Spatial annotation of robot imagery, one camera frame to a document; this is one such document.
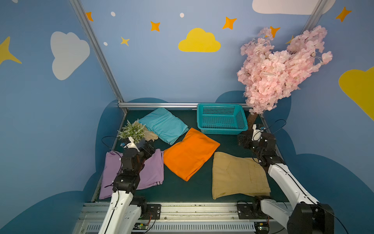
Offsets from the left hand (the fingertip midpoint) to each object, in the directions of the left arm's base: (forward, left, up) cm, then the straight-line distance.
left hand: (148, 142), depth 77 cm
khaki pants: (-9, -49, -19) cm, 54 cm away
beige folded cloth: (+18, +7, -21) cm, 28 cm away
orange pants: (+1, -20, -21) cm, 29 cm away
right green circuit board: (-35, -61, -23) cm, 74 cm away
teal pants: (+27, -4, -19) cm, 33 cm away
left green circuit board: (-36, +1, -22) cm, 42 cm away
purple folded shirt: (-11, -1, -19) cm, 22 cm away
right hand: (+9, -56, -3) cm, 57 cm away
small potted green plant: (+10, +10, -4) cm, 15 cm away
